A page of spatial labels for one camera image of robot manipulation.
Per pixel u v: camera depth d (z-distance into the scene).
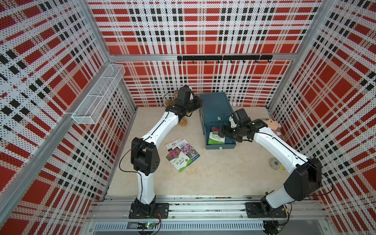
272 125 1.04
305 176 0.42
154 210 0.73
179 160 0.91
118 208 0.84
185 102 0.70
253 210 0.73
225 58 0.91
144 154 0.51
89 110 0.69
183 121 1.08
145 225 0.69
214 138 0.93
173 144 0.99
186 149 0.96
